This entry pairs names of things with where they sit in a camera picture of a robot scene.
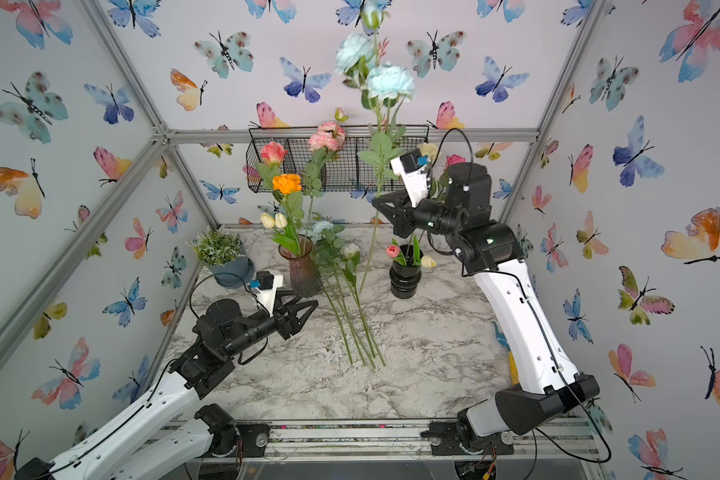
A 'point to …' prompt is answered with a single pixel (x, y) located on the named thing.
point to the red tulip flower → (392, 250)
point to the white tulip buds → (268, 221)
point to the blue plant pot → (240, 265)
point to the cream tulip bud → (428, 262)
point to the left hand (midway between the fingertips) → (312, 298)
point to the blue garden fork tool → (512, 363)
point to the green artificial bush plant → (217, 246)
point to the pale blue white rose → (351, 254)
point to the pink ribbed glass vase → (304, 273)
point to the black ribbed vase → (406, 274)
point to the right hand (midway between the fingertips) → (378, 199)
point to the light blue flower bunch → (326, 229)
